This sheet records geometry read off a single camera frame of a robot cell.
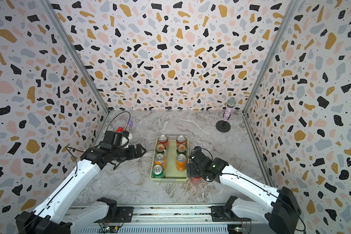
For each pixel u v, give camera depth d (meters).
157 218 0.73
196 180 0.81
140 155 0.69
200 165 0.59
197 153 0.60
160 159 0.82
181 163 0.82
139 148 0.69
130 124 1.11
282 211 0.39
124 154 0.65
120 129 1.07
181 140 0.90
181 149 0.87
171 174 0.89
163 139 0.92
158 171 0.78
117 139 0.61
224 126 1.11
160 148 0.86
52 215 0.38
